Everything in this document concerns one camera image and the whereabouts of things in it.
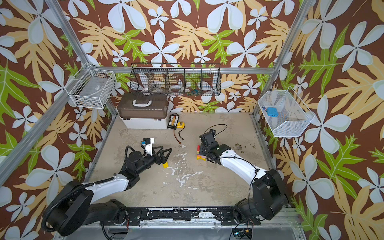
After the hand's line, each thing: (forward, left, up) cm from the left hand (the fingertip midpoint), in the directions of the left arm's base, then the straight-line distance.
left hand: (166, 146), depth 81 cm
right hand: (+3, -21, -6) cm, 22 cm away
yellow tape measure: (+29, -6, -15) cm, 33 cm away
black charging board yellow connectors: (+33, 0, -16) cm, 37 cm away
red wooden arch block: (+2, -18, -5) cm, 19 cm away
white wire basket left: (+30, +45, +16) cm, 56 cm away
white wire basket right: (+10, -67, +15) cm, 69 cm away
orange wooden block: (+1, -18, -13) cm, 23 cm away
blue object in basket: (+19, -61, +9) cm, 65 cm away
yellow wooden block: (-4, +2, -16) cm, 16 cm away
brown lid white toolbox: (+24, +17, +3) cm, 30 cm away
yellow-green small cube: (+2, -18, -10) cm, 21 cm away
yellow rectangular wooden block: (0, -22, -15) cm, 27 cm away
